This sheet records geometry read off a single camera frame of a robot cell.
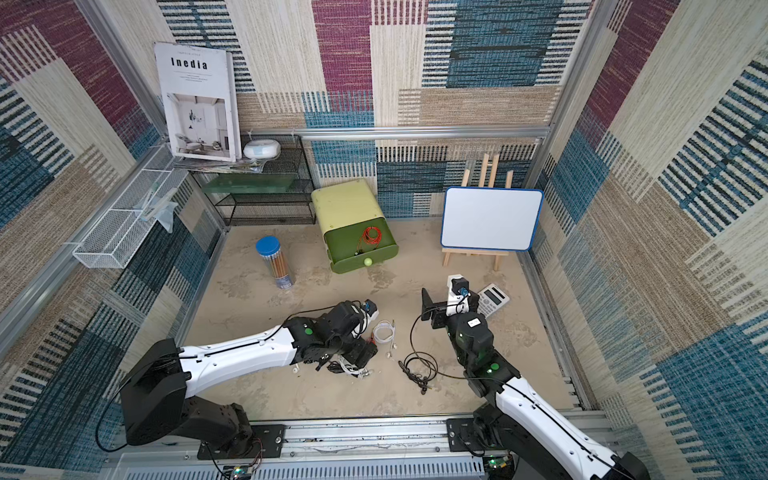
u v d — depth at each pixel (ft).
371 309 2.43
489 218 3.17
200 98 2.55
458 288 2.09
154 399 1.31
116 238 2.34
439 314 2.25
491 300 3.15
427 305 2.26
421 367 2.79
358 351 2.39
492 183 3.00
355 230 2.96
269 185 3.09
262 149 2.86
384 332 3.00
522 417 1.69
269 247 2.86
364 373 2.73
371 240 3.09
